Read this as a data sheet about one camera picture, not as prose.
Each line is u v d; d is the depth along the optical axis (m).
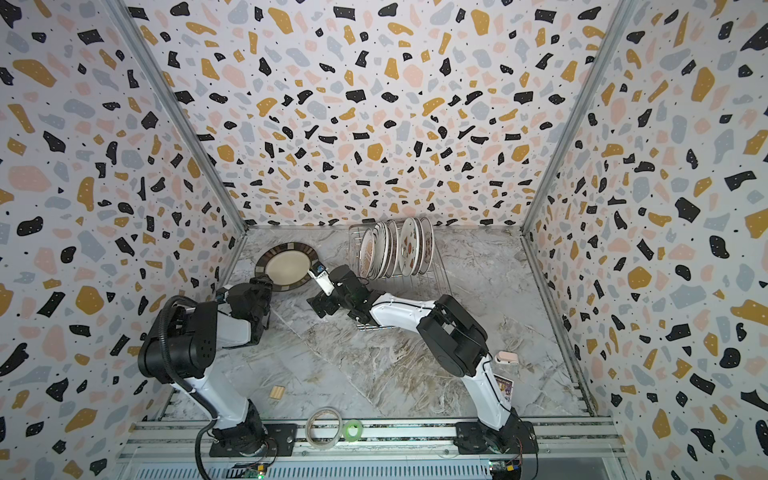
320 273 0.78
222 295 0.86
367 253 1.03
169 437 0.75
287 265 1.09
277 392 0.80
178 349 0.48
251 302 0.78
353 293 0.72
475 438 0.74
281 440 0.74
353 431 0.76
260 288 0.82
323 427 0.78
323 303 0.80
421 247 0.92
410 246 1.03
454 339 0.52
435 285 1.04
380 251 0.98
